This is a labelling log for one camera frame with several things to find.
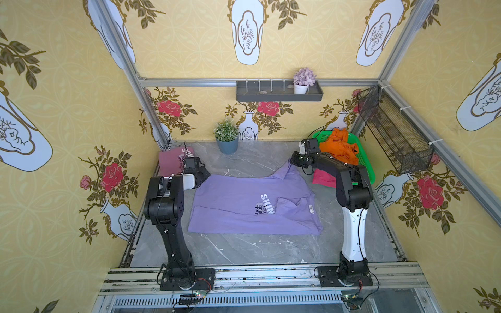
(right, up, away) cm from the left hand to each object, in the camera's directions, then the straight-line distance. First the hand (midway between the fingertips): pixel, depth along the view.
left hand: (207, 172), depth 106 cm
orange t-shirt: (+71, +14, 0) cm, 73 cm away
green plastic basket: (+66, +21, +10) cm, 70 cm away
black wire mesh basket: (+92, +12, -22) cm, 95 cm away
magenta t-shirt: (+57, -1, -16) cm, 59 cm away
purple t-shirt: (+37, -14, -14) cm, 42 cm away
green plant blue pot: (+11, +19, +1) cm, 22 cm away
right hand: (+44, +7, +1) cm, 45 cm away
